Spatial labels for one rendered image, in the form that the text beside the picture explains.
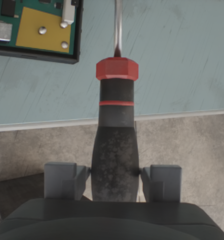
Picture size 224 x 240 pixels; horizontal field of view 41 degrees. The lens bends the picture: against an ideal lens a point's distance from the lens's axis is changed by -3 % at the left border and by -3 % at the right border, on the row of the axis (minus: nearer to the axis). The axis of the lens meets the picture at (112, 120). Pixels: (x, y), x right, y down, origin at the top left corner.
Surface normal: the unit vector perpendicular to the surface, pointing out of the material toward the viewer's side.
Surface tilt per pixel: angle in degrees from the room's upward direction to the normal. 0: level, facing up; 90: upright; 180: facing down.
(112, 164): 34
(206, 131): 0
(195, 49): 0
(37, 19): 0
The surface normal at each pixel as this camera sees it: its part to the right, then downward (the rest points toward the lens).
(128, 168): 0.50, -0.06
